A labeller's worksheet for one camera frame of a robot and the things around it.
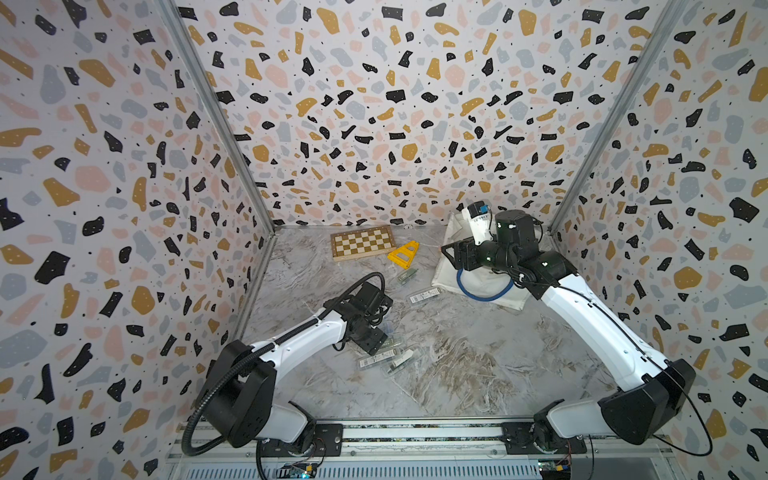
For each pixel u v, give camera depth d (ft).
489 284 2.95
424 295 3.29
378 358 2.79
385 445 2.41
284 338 1.59
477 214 2.09
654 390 1.28
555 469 2.35
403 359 2.80
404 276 3.48
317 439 2.40
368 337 2.49
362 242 3.71
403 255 3.71
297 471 2.30
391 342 2.94
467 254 2.10
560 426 2.05
